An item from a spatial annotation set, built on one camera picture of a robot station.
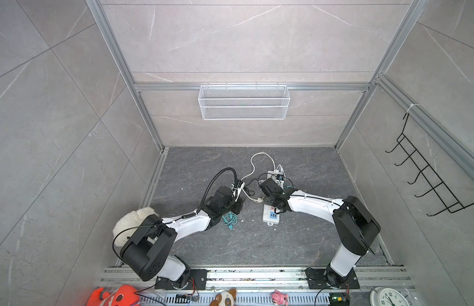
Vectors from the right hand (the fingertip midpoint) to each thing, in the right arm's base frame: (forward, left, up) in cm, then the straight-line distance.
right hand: (273, 197), depth 93 cm
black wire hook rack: (-19, -51, +29) cm, 61 cm away
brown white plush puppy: (-41, +22, 0) cm, 46 cm away
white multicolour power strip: (-9, +3, -1) cm, 9 cm away
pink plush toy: (-41, +3, -1) cm, 41 cm away
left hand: (-1, +14, +6) cm, 16 cm away
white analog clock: (-41, -36, 0) cm, 54 cm away
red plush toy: (-40, +57, +5) cm, 70 cm away
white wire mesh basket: (+43, +14, +27) cm, 53 cm away
